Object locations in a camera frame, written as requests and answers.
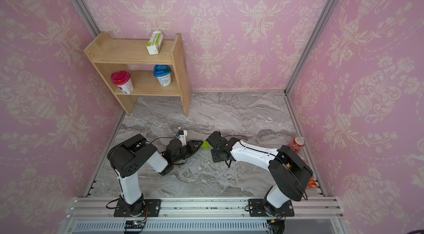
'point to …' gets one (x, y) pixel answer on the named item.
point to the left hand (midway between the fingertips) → (203, 144)
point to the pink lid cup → (122, 79)
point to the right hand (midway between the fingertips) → (218, 155)
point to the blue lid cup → (163, 73)
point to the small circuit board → (134, 224)
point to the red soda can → (297, 143)
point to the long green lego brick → (205, 145)
